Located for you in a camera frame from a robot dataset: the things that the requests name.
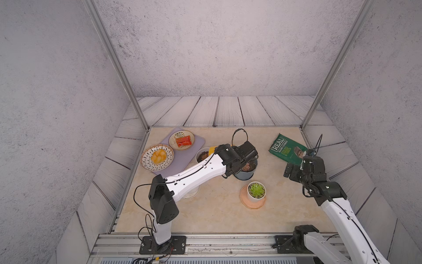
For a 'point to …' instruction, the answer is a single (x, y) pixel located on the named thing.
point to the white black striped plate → (146, 160)
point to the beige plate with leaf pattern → (174, 145)
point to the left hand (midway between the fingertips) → (220, 151)
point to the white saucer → (192, 193)
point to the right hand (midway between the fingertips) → (297, 168)
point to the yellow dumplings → (158, 156)
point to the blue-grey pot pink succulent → (247, 170)
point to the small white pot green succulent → (256, 191)
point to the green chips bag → (288, 149)
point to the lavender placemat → (182, 158)
